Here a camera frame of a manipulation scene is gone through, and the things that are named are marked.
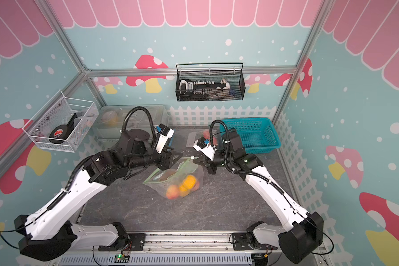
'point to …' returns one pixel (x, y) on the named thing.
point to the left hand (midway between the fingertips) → (176, 155)
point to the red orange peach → (172, 192)
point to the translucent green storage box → (110, 119)
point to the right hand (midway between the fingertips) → (195, 160)
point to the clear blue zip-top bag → (193, 136)
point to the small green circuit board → (120, 258)
